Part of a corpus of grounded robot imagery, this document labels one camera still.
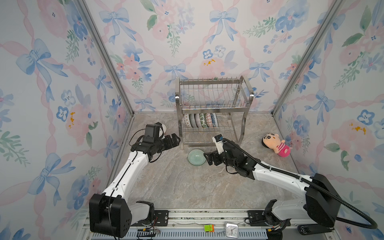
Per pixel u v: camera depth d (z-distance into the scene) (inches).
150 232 28.5
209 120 39.5
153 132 24.3
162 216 29.3
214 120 39.5
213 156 28.8
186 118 39.5
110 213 15.2
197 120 39.5
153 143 24.2
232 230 27.2
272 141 37.3
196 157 36.7
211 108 32.3
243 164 24.1
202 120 39.5
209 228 27.3
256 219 28.8
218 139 28.0
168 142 28.2
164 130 40.4
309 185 17.1
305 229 26.6
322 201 16.3
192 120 39.5
